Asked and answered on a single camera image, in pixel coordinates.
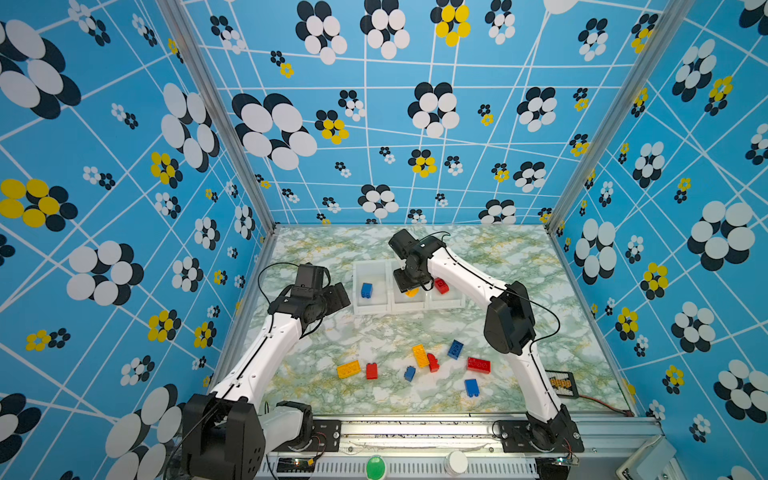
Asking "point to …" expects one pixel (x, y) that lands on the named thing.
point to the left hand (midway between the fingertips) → (338, 297)
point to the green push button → (376, 468)
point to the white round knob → (456, 463)
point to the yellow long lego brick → (421, 355)
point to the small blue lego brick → (410, 373)
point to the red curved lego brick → (433, 363)
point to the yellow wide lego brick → (348, 369)
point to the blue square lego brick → (455, 349)
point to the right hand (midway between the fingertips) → (407, 283)
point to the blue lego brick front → (472, 387)
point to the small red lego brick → (372, 371)
